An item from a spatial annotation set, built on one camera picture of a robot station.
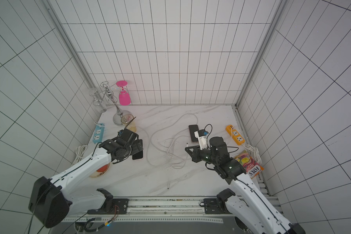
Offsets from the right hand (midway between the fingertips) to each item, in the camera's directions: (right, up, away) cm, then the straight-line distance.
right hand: (181, 150), depth 71 cm
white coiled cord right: (+46, -5, +16) cm, 49 cm away
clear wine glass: (-62, +27, +35) cm, 76 cm away
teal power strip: (-58, +5, +29) cm, 65 cm away
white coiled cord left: (-66, -6, +21) cm, 69 cm away
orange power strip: (+39, +3, +26) cm, 47 cm away
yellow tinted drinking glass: (-37, +9, +35) cm, 52 cm away
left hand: (-29, -4, +11) cm, 31 cm away
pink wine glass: (-41, +29, +32) cm, 60 cm away
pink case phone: (+10, +8, +33) cm, 35 cm away
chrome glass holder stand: (-47, +28, +25) cm, 60 cm away
